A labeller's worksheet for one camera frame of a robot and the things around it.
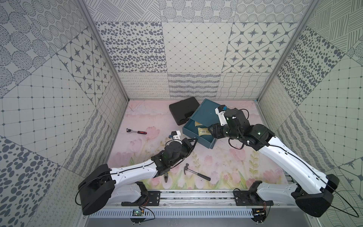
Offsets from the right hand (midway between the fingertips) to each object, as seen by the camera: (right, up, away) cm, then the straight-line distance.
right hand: (213, 129), depth 71 cm
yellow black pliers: (-26, -29, +9) cm, 39 cm away
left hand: (-7, -4, +2) cm, 8 cm away
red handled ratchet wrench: (-55, -5, +30) cm, 63 cm away
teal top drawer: (-11, -1, +5) cm, 13 cm away
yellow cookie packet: (-4, -3, +9) cm, 10 cm away
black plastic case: (-17, +10, +40) cm, 45 cm away
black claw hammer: (-14, -25, +13) cm, 32 cm away
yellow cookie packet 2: (-7, +2, +13) cm, 15 cm away
